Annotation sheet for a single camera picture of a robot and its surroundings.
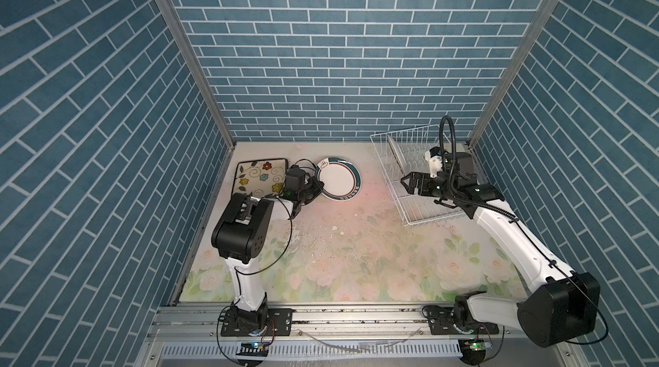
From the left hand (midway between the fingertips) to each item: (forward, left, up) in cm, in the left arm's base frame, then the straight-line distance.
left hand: (331, 183), depth 99 cm
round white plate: (+6, -4, -4) cm, 8 cm away
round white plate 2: (+9, -27, +8) cm, 29 cm away
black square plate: (+5, +29, -4) cm, 30 cm away
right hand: (-10, -28, +15) cm, 33 cm away
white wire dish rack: (-9, -31, -4) cm, 33 cm away
